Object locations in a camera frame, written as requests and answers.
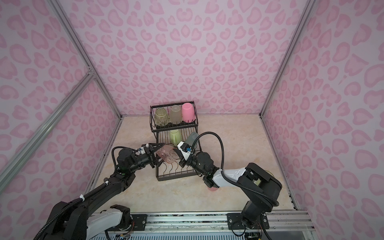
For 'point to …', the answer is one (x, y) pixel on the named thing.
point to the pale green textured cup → (176, 114)
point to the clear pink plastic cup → (170, 154)
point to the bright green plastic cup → (161, 116)
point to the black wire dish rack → (176, 125)
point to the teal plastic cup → (191, 139)
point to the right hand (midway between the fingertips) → (174, 146)
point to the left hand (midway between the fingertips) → (166, 147)
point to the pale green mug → (175, 136)
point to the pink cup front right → (213, 189)
